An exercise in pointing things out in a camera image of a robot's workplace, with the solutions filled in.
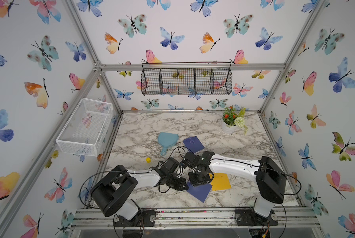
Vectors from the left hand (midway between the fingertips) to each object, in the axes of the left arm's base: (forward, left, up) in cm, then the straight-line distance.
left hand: (189, 187), depth 83 cm
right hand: (0, -3, +5) cm, 6 cm away
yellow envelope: (+3, -19, -2) cm, 19 cm away
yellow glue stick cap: (+17, +25, +1) cm, 30 cm away
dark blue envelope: (-2, -6, -1) cm, 7 cm away
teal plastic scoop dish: (+33, +15, -1) cm, 36 cm away
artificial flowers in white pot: (+39, -29, +14) cm, 50 cm away
